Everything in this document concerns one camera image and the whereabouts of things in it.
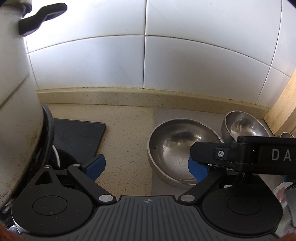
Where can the medium steel bowl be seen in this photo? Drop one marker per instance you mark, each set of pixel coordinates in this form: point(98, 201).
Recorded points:
point(242, 125)

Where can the large aluminium pot with lid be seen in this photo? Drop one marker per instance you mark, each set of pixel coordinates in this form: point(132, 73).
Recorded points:
point(16, 104)

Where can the large pink floral white plate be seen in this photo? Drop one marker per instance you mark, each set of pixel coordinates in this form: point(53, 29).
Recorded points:
point(278, 197)

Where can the large steel bowl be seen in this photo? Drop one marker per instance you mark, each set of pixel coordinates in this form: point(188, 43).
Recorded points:
point(171, 148)

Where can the wooden knife block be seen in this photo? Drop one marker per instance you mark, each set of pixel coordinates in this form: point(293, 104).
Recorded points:
point(283, 109)

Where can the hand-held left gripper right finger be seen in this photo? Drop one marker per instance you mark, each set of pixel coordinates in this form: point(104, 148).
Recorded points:
point(196, 170)

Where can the small steel bowl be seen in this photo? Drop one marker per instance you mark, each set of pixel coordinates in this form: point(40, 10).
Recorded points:
point(287, 134)

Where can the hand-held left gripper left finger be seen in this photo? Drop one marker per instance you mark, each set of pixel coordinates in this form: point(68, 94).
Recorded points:
point(96, 166)

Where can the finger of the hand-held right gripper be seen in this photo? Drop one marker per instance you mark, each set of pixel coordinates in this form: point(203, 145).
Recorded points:
point(208, 153)

